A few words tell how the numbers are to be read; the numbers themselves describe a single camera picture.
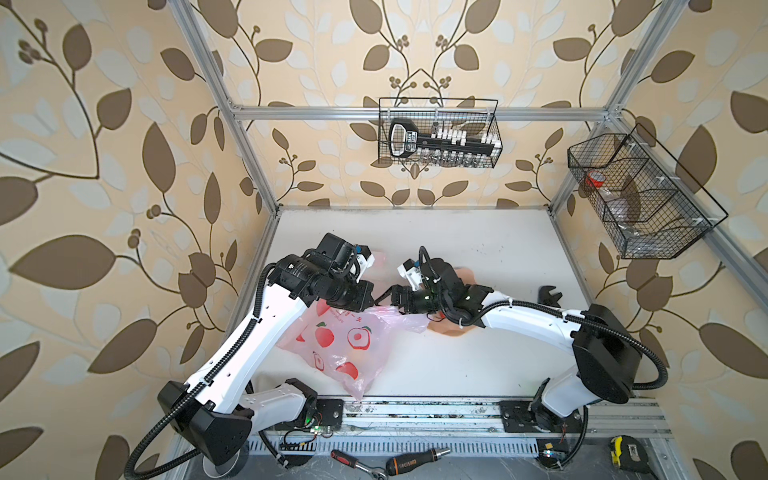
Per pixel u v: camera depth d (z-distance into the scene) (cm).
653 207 73
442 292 63
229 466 64
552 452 71
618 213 74
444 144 83
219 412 39
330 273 56
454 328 87
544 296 95
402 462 66
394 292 69
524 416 74
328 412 74
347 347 71
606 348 44
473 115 91
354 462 68
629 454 67
